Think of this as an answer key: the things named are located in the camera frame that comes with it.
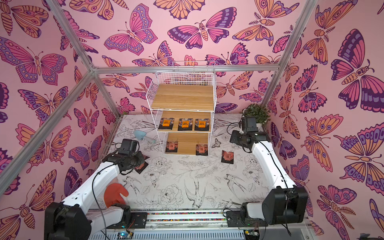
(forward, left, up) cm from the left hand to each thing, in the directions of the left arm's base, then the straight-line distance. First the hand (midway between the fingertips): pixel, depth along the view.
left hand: (142, 157), depth 86 cm
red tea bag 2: (+10, -34, -8) cm, 37 cm away
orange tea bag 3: (+11, -34, +15) cm, 39 cm away
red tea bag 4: (-3, +3, -9) cm, 10 cm away
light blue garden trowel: (+24, +10, -11) cm, 28 cm away
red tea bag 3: (+5, -51, -9) cm, 52 cm away
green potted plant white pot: (+26, -72, +9) cm, 77 cm away
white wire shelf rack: (+47, -29, +21) cm, 59 cm away
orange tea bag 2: (+12, -25, +15) cm, 31 cm away
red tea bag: (+13, -14, -8) cm, 21 cm away
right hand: (+7, -51, +9) cm, 53 cm away
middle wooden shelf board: (+20, -29, +14) cm, 38 cm away
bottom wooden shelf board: (+17, -25, -9) cm, 31 cm away
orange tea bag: (+12, -15, +15) cm, 24 cm away
